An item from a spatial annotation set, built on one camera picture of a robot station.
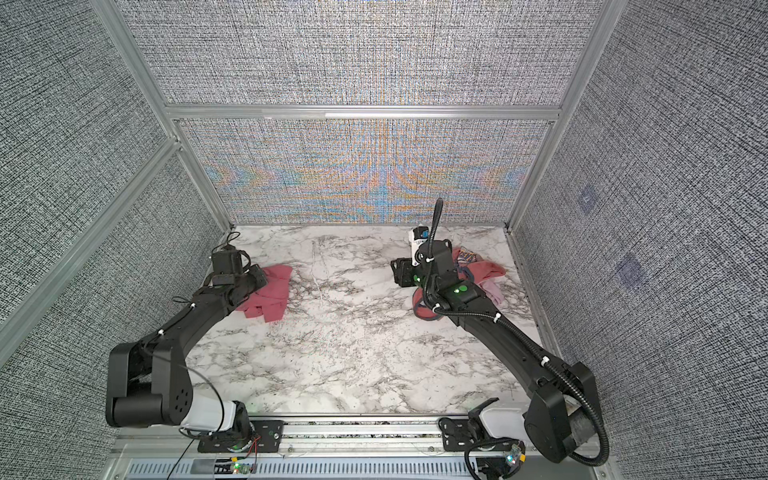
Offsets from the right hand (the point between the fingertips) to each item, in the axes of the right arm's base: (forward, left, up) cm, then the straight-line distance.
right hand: (400, 259), depth 80 cm
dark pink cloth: (-2, +40, -16) cm, 43 cm away
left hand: (+4, +42, -10) cm, 43 cm away
